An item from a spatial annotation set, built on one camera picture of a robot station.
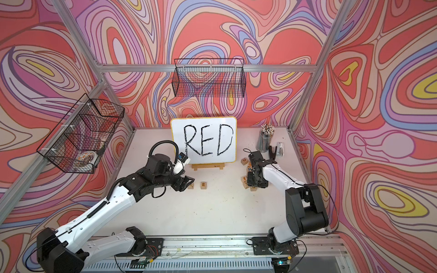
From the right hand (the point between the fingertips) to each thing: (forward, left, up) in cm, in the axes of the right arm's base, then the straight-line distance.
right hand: (255, 187), depth 89 cm
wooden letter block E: (+3, +28, 0) cm, 28 cm away
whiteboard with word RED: (+21, +25, +16) cm, 37 cm away
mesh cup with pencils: (+26, -9, +16) cm, 31 cm away
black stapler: (+21, -14, 0) cm, 25 cm away
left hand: (-1, +32, +16) cm, 36 cm away
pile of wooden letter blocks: (+5, +5, -1) cm, 8 cm away
